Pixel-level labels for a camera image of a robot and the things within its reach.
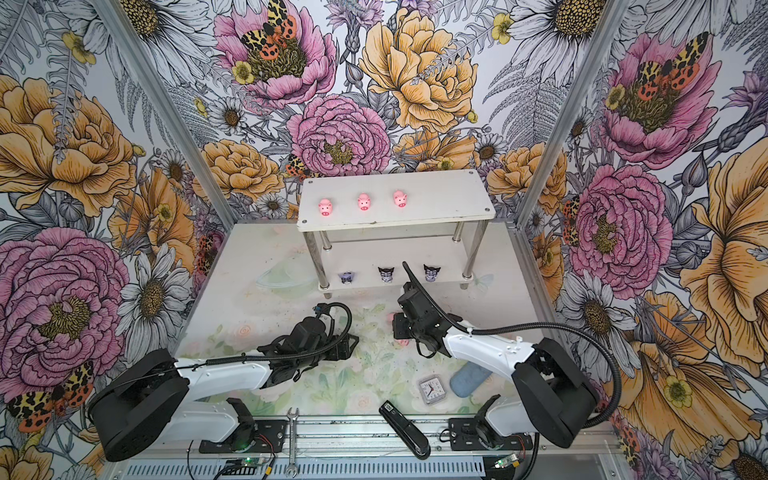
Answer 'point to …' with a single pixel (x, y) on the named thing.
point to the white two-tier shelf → (365, 227)
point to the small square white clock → (432, 389)
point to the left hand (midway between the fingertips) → (346, 347)
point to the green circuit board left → (252, 462)
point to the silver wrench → (292, 468)
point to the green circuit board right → (510, 460)
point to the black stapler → (413, 437)
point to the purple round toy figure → (346, 277)
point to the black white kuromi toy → (386, 274)
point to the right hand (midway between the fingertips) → (398, 332)
